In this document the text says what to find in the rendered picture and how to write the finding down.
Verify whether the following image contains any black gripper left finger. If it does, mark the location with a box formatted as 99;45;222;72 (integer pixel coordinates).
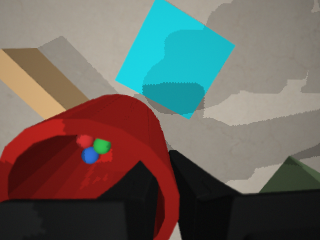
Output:
0;160;158;240

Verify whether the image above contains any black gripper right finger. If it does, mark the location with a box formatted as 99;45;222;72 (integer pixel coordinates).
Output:
169;150;320;240

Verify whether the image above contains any red cup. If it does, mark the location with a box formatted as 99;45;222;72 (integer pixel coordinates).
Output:
0;94;179;240

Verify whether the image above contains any blue marble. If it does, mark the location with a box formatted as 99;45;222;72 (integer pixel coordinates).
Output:
81;147;99;164

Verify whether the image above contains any red marble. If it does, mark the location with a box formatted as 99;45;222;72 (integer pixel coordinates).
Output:
76;135;94;148

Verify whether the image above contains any green marble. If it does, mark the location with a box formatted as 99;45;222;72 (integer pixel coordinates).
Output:
93;138;111;154

